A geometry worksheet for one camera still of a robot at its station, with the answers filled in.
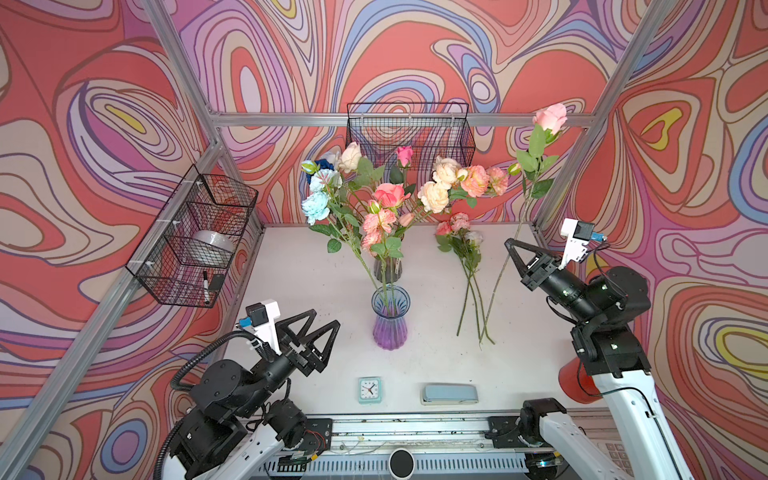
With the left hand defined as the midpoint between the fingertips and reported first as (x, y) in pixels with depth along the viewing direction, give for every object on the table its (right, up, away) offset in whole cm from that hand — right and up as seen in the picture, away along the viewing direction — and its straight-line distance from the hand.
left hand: (329, 321), depth 56 cm
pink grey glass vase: (+11, +7, +43) cm, 45 cm away
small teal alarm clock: (+6, -24, +23) cm, 34 cm away
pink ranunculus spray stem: (+36, +20, +59) cm, 72 cm away
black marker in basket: (-33, +4, +16) cm, 37 cm away
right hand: (+34, +13, +3) cm, 37 cm away
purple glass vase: (+12, -1, +25) cm, 27 cm away
